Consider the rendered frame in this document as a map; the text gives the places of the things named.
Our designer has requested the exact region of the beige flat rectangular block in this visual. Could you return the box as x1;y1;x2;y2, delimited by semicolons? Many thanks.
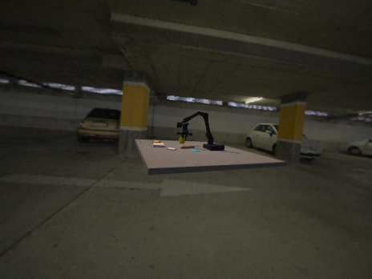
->
153;143;164;148

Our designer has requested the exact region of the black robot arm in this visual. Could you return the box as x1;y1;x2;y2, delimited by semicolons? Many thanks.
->
176;111;214;145

